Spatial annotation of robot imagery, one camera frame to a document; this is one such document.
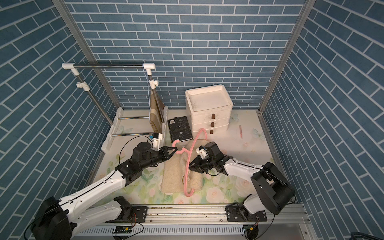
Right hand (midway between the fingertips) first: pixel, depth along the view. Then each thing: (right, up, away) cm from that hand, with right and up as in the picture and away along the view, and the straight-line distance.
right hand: (189, 168), depth 80 cm
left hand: (-4, +11, -6) cm, 12 cm away
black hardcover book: (-9, +20, +26) cm, 34 cm away
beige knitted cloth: (-9, -7, +4) cm, 12 cm away
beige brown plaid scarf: (-20, +31, +7) cm, 37 cm away
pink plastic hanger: (0, +8, +1) cm, 8 cm away
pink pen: (+36, +18, +28) cm, 49 cm away
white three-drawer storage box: (+12, +34, +9) cm, 37 cm away
